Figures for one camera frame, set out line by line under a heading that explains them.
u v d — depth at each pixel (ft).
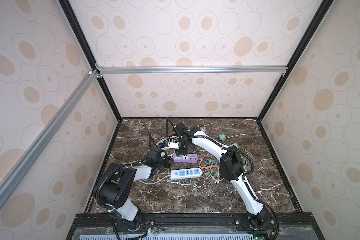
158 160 2.50
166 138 2.68
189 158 3.10
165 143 2.73
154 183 2.86
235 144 3.36
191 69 3.02
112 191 1.47
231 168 1.95
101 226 2.39
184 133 2.38
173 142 2.73
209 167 2.95
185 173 2.87
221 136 3.55
